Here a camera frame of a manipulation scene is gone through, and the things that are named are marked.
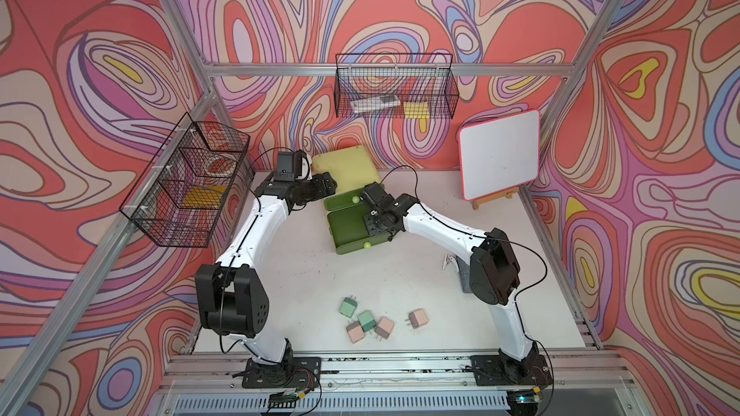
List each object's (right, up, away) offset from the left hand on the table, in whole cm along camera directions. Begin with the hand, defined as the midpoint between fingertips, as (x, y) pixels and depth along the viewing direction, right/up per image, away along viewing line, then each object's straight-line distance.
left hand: (328, 186), depth 86 cm
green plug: (+6, -36, -2) cm, 36 cm away
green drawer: (+4, -4, 0) cm, 6 cm away
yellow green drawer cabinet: (+6, +6, +5) cm, 10 cm away
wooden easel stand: (+65, -2, +22) cm, 68 cm away
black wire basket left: (-38, -4, -12) cm, 40 cm away
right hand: (+15, -13, +6) cm, 21 cm away
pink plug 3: (+26, -38, -5) cm, 46 cm away
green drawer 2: (+6, -14, +3) cm, 16 cm away
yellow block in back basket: (+27, +25, +6) cm, 37 cm away
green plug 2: (+12, -39, -5) cm, 41 cm away
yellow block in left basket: (-28, -3, -14) cm, 32 cm away
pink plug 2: (+16, -40, -7) cm, 44 cm away
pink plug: (+9, -41, -7) cm, 43 cm away
